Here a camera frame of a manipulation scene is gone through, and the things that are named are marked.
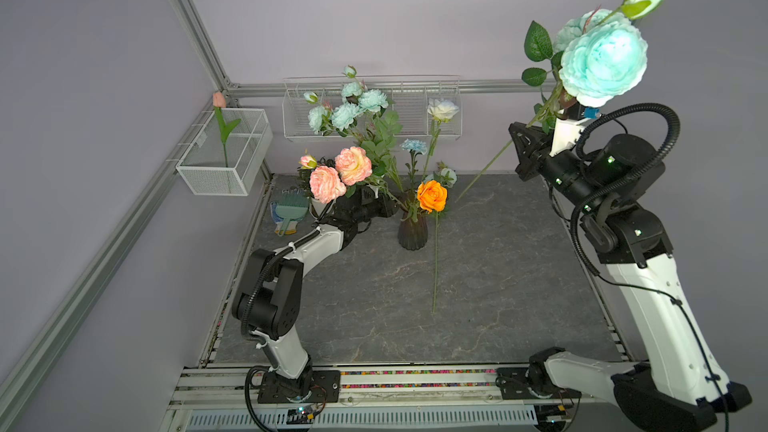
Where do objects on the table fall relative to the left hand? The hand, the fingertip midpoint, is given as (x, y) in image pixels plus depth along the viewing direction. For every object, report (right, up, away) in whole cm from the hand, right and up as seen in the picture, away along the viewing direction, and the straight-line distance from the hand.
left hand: (406, 197), depth 85 cm
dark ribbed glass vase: (+3, -12, +10) cm, 16 cm away
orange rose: (+5, 0, -19) cm, 20 cm away
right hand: (+19, +13, -31) cm, 39 cm away
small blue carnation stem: (+2, +13, -7) cm, 15 cm away
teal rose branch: (+17, +8, +30) cm, 36 cm away
